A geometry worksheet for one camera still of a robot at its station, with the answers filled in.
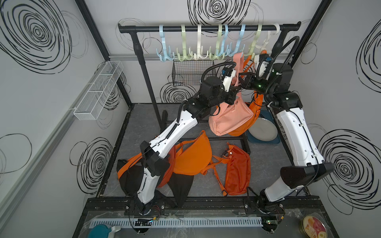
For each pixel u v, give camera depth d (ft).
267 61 1.84
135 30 1.70
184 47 1.89
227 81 1.92
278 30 1.73
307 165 1.35
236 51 1.99
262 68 1.89
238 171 2.71
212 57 1.97
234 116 2.67
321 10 2.39
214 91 1.70
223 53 1.90
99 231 2.00
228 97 1.96
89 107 2.37
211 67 1.49
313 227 2.15
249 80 1.87
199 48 1.91
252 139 3.24
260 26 1.71
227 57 2.01
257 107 2.54
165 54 1.93
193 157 2.92
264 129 3.32
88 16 2.42
